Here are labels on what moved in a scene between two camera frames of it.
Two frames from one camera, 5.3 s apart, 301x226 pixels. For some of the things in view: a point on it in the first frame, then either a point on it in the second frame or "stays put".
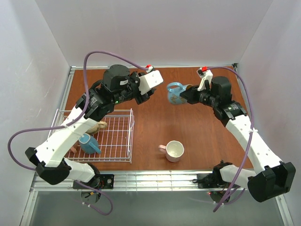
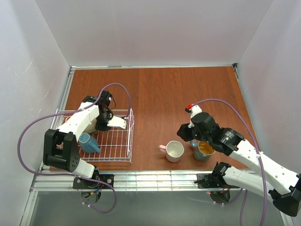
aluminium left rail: (57, 119) stays put
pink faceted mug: (174, 150) stays put
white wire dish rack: (116, 143) stays put
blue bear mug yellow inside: (174, 90) -> (203, 150)
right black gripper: (195, 96) -> (185, 132)
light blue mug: (89, 144) stays put
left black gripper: (142, 97) -> (102, 125)
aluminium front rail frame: (140, 181) stays put
